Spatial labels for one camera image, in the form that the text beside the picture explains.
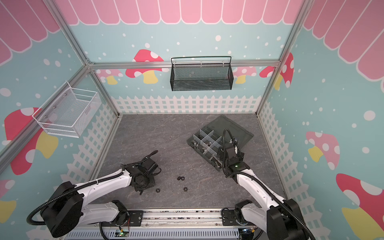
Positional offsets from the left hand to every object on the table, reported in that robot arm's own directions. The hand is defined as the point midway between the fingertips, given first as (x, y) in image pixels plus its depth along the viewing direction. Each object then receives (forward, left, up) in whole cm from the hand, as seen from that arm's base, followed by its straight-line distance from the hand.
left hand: (150, 187), depth 84 cm
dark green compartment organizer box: (+31, -33, +1) cm, 46 cm away
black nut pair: (+6, -16, +1) cm, 17 cm away
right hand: (+19, -44, +12) cm, 50 cm away
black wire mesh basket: (+61, -27, +35) cm, 75 cm away
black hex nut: (-1, -5, +1) cm, 5 cm away
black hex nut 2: (0, -21, +1) cm, 21 cm away
